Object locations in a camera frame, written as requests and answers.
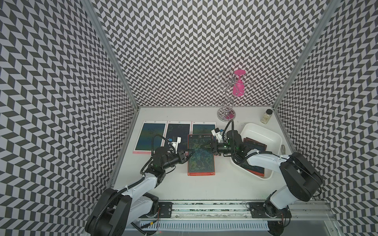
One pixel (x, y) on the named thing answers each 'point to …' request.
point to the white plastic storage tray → (269, 135)
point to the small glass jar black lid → (266, 116)
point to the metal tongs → (283, 149)
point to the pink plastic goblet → (238, 86)
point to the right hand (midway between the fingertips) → (201, 150)
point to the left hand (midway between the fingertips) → (194, 153)
